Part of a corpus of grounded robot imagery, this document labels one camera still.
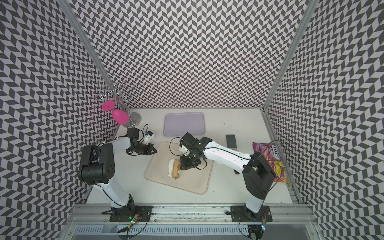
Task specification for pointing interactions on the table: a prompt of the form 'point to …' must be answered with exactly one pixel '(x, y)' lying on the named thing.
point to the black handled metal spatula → (231, 142)
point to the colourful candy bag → (271, 152)
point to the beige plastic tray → (157, 156)
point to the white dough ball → (170, 167)
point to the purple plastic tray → (178, 124)
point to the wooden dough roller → (176, 168)
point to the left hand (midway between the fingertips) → (154, 152)
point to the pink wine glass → (120, 114)
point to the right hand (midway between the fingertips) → (186, 170)
